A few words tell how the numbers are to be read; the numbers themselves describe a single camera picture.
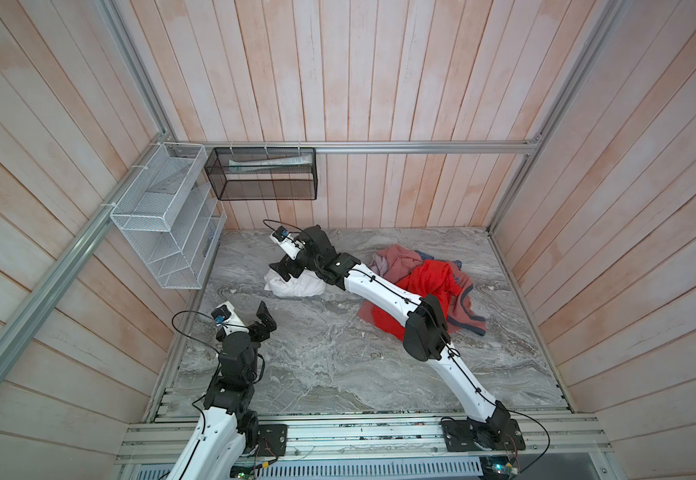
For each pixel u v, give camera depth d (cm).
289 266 78
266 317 73
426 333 62
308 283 98
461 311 91
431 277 87
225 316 66
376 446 73
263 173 104
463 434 73
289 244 77
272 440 73
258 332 71
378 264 98
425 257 112
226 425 54
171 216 69
